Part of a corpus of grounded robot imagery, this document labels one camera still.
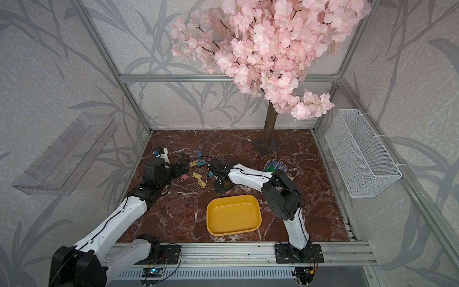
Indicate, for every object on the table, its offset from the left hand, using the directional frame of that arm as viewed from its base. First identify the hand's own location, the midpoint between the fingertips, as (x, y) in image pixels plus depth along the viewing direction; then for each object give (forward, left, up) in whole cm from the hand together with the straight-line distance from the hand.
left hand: (181, 161), depth 82 cm
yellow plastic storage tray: (-19, -24, -16) cm, 35 cm away
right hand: (-5, -18, -15) cm, 24 cm away
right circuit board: (-42, -53, -18) cm, 70 cm away
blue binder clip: (+17, -3, -17) cm, 24 cm away
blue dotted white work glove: (+8, -46, -17) cm, 50 cm away
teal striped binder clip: (+10, -5, -16) cm, 20 cm away
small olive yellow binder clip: (-3, -7, -17) cm, 18 cm away
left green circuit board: (-41, +8, -19) cm, 45 cm away
